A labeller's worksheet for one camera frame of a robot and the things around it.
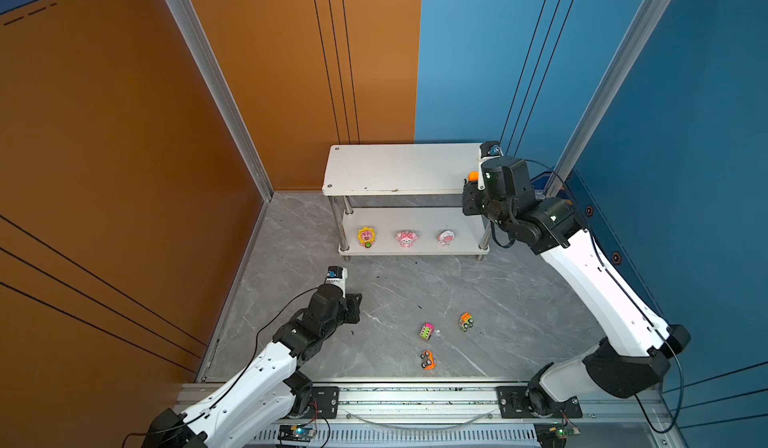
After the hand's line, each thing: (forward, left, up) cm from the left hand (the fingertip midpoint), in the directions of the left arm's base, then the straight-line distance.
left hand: (359, 293), depth 83 cm
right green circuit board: (-31, -48, -9) cm, 58 cm away
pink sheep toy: (+17, -13, +3) cm, 22 cm away
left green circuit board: (-31, +13, -10) cm, 35 cm away
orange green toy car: (-5, -31, -7) cm, 32 cm away
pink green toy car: (-8, -19, -6) cm, 22 cm away
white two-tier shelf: (+45, -13, -9) cm, 48 cm away
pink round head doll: (+18, -26, +2) cm, 32 cm away
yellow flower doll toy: (+19, -1, +2) cm, 19 cm away
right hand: (+13, -26, +30) cm, 42 cm away
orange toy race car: (-16, -19, -6) cm, 26 cm away
